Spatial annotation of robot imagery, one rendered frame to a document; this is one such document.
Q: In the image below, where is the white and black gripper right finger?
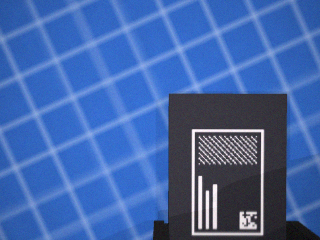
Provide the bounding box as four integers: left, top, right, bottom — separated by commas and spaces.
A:
286, 221, 320, 240

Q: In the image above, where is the blue work mat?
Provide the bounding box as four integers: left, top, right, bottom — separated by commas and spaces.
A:
0, 0, 320, 240

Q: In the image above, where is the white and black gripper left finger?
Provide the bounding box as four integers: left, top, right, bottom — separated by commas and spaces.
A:
153, 221, 170, 240

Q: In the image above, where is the black plastic tile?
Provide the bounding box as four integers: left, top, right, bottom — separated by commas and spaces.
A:
168, 93, 287, 240

